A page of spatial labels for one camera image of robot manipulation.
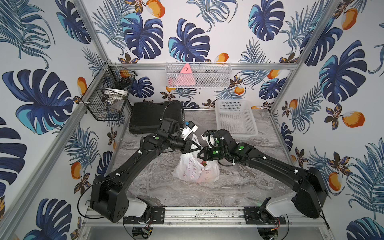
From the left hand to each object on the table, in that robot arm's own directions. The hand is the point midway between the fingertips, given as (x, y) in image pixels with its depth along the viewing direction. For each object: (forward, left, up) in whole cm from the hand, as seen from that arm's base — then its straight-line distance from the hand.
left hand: (199, 145), depth 72 cm
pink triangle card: (+41, +10, +11) cm, 44 cm away
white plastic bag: (-8, +4, -8) cm, 12 cm away
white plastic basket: (+44, -29, -24) cm, 58 cm away
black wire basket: (+23, +54, +5) cm, 59 cm away
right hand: (-1, +1, -6) cm, 7 cm away
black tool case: (+39, +43, -25) cm, 63 cm away
